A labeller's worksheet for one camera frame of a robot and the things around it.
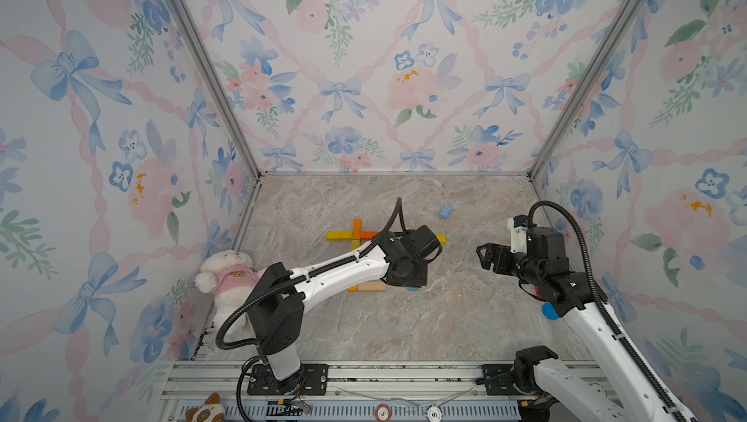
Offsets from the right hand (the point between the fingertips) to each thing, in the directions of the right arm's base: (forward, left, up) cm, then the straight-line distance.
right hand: (494, 249), depth 77 cm
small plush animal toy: (-35, +69, -14) cm, 79 cm away
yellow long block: (+15, +45, -17) cm, 50 cm away
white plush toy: (-6, +71, -5) cm, 71 cm away
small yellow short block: (+15, +9, -18) cm, 25 cm away
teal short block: (-11, +22, 0) cm, 25 cm away
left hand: (-6, +19, -6) cm, 21 cm away
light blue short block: (+26, +7, -17) cm, 32 cm away
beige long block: (-12, +32, +3) cm, 34 cm away
